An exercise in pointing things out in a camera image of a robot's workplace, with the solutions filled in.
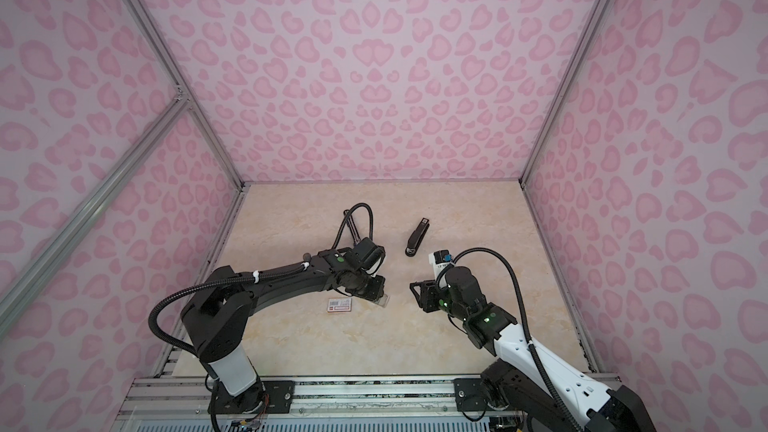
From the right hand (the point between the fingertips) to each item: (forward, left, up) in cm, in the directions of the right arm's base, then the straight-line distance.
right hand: (416, 285), depth 79 cm
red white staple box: (-1, +22, -12) cm, 25 cm away
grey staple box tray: (0, +9, -11) cm, 14 cm away
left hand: (+2, +9, -6) cm, 11 cm away
